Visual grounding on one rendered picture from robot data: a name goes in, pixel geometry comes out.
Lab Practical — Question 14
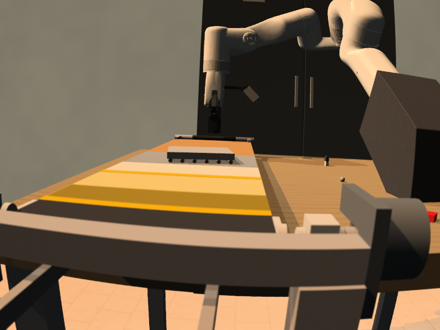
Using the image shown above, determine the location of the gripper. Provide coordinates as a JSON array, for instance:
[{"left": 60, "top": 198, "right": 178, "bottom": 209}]
[{"left": 203, "top": 70, "right": 230, "bottom": 133}]

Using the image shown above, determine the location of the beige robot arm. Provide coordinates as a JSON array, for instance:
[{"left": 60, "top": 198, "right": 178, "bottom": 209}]
[{"left": 203, "top": 0, "right": 399, "bottom": 97}]

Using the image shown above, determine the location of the small red block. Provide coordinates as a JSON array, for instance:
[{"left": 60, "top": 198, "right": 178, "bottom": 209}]
[{"left": 427, "top": 211, "right": 437, "bottom": 223}]

